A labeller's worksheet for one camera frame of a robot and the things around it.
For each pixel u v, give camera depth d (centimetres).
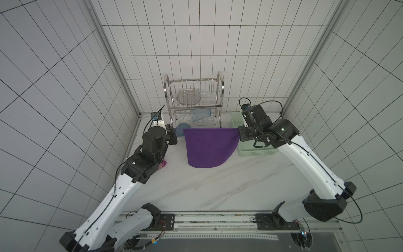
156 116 54
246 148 89
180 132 72
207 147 75
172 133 57
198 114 111
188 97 92
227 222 75
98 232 37
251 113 48
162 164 90
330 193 39
